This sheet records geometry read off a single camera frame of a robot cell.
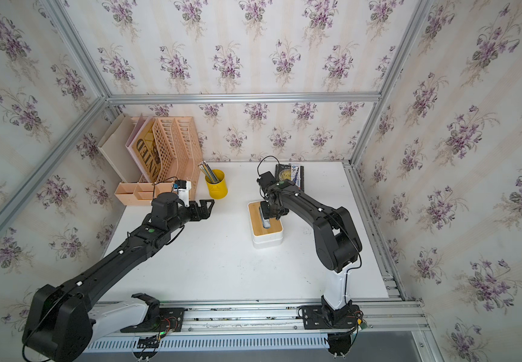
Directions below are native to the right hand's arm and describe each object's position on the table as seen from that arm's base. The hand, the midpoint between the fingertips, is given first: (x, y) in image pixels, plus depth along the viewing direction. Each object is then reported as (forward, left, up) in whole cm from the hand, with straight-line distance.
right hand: (273, 213), depth 92 cm
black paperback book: (+28, -5, -5) cm, 29 cm away
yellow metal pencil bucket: (+12, +26, -1) cm, 28 cm away
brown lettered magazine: (+20, +55, +15) cm, 61 cm away
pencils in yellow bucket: (+17, +29, +7) cm, 34 cm away
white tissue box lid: (-12, +5, +3) cm, 13 cm away
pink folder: (+27, +57, +23) cm, 67 cm away
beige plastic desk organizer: (+32, +47, +7) cm, 57 cm away
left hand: (-3, +25, +12) cm, 28 cm away
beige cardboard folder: (+17, +65, +21) cm, 70 cm away
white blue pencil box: (+25, -11, -4) cm, 28 cm away
